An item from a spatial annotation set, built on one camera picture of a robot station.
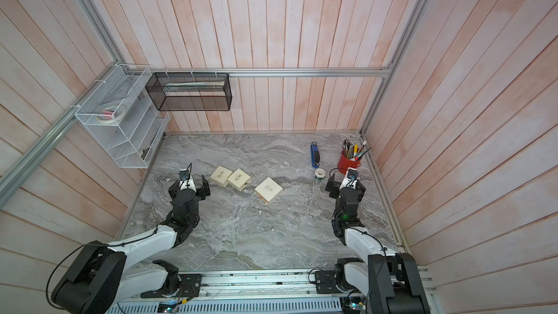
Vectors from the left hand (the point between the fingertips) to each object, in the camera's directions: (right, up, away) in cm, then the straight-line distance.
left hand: (192, 179), depth 87 cm
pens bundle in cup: (+69, +12, +11) cm, 71 cm away
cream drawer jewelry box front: (+9, 0, +11) cm, 14 cm away
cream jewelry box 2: (+31, -6, +8) cm, 33 cm away
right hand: (+63, +2, 0) cm, 63 cm away
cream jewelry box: (+17, -1, +11) cm, 21 cm away
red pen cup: (+68, +6, +18) cm, 71 cm away
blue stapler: (+54, +10, +19) cm, 58 cm away
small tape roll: (+55, +1, +14) cm, 57 cm away
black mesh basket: (-6, +41, +15) cm, 44 cm away
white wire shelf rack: (-19, +15, -9) cm, 26 cm away
